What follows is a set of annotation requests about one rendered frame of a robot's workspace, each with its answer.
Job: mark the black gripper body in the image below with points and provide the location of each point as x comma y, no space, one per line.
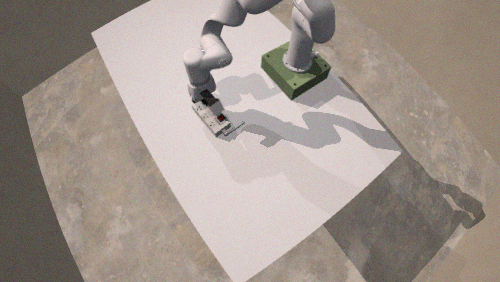
195,92

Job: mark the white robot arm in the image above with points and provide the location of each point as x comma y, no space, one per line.
319,26

